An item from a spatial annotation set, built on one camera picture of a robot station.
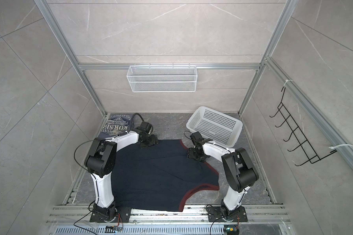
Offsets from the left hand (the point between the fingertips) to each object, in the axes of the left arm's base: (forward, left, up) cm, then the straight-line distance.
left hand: (153, 139), depth 101 cm
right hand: (-13, -26, -1) cm, 29 cm away
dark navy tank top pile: (-27, -4, -1) cm, 27 cm away
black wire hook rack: (-26, -73, +29) cm, 83 cm away
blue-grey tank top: (+14, +29, +2) cm, 32 cm away
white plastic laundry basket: (+12, -46, -1) cm, 48 cm away
